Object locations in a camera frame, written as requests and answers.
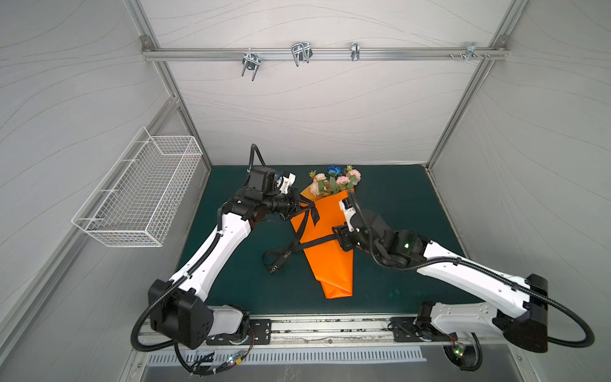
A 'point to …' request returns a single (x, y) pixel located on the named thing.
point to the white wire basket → (138, 200)
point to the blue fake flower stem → (334, 169)
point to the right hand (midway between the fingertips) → (342, 220)
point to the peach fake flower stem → (314, 186)
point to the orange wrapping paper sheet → (331, 263)
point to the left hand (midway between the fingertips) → (318, 200)
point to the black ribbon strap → (274, 258)
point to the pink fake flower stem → (351, 180)
